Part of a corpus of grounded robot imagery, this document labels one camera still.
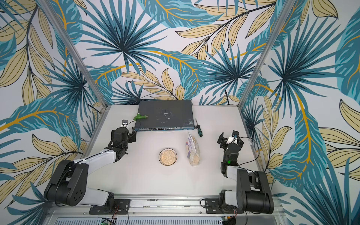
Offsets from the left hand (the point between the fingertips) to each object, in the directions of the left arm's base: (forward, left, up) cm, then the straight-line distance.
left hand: (124, 131), depth 91 cm
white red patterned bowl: (-14, -29, -5) cm, 33 cm away
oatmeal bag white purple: (-15, -43, +6) cm, 46 cm away
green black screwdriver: (+5, -50, -8) cm, 51 cm away
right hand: (-2, -62, +3) cm, 62 cm away
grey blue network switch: (+21, -24, -7) cm, 33 cm away
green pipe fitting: (+16, -6, -4) cm, 18 cm away
